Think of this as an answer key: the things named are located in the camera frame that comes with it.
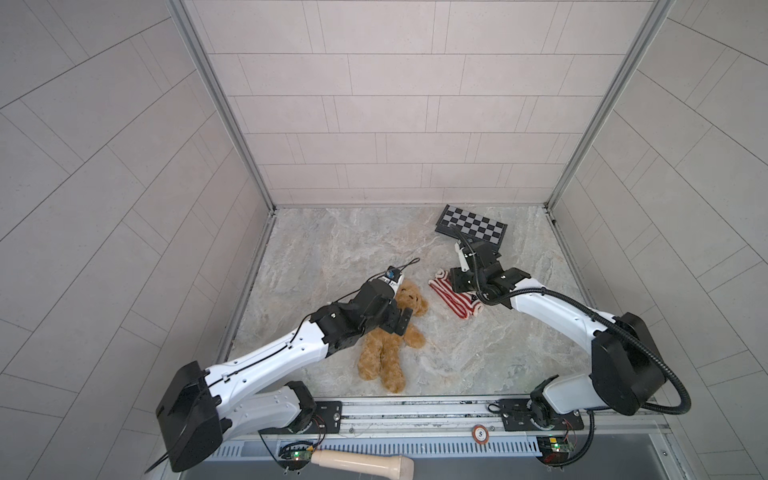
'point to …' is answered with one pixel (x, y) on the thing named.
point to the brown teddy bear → (381, 352)
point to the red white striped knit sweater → (464, 304)
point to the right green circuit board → (554, 450)
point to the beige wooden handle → (388, 466)
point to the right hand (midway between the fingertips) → (450, 276)
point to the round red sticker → (480, 434)
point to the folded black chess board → (475, 226)
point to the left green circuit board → (295, 456)
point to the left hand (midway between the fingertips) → (405, 303)
